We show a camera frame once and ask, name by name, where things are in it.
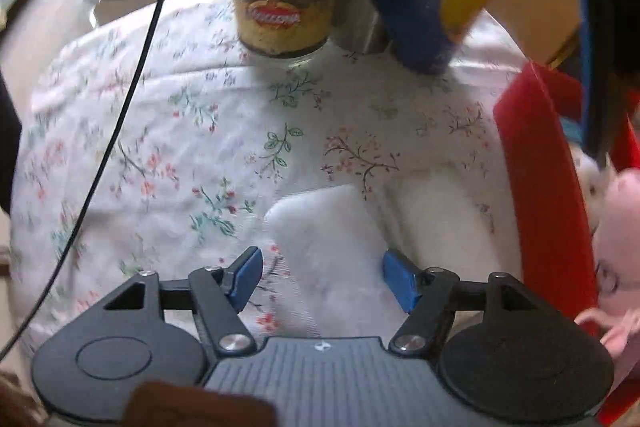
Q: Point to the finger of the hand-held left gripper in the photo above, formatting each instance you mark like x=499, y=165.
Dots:
x=590, y=57

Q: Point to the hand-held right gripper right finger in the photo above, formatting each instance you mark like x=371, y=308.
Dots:
x=402, y=279

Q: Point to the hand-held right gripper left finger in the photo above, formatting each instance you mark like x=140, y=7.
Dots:
x=244, y=277

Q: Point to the white cloth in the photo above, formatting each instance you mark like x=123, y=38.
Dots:
x=325, y=247

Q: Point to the red cardboard box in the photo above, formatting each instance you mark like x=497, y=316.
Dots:
x=540, y=157

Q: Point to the white plush toy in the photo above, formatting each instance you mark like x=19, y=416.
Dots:
x=590, y=187

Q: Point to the floral tablecloth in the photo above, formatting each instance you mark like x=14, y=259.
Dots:
x=175, y=132

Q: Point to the pink plush toy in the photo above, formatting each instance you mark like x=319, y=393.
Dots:
x=620, y=217

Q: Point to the dark blue fuzzy sock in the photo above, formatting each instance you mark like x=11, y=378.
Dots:
x=395, y=17

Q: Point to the stainless steel thermos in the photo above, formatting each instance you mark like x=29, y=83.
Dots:
x=357, y=17

